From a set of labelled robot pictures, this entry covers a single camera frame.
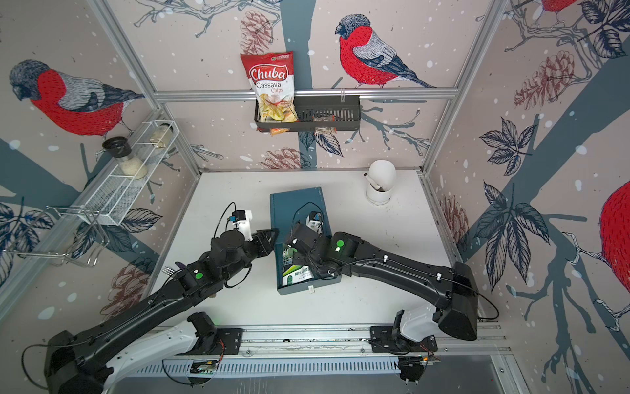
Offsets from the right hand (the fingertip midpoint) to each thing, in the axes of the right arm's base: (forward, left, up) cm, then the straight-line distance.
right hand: (297, 252), depth 72 cm
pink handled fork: (0, +49, -18) cm, 52 cm away
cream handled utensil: (+36, -28, -8) cm, 46 cm away
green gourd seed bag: (-6, +1, -2) cm, 6 cm away
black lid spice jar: (+18, +52, +17) cm, 58 cm away
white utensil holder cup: (+40, -32, -5) cm, 52 cm away
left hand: (+6, +5, +4) cm, 9 cm away
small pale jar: (+35, +50, +16) cm, 63 cm away
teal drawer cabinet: (+14, +5, +2) cm, 15 cm away
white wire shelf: (+9, +55, +12) cm, 57 cm away
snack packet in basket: (+49, -7, +15) cm, 51 cm away
